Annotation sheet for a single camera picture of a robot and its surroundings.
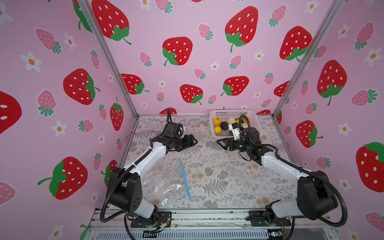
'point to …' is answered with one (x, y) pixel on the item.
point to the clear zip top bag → (166, 184)
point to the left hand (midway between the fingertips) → (193, 142)
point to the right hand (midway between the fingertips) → (219, 140)
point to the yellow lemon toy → (218, 129)
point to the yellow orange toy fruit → (217, 122)
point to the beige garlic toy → (230, 120)
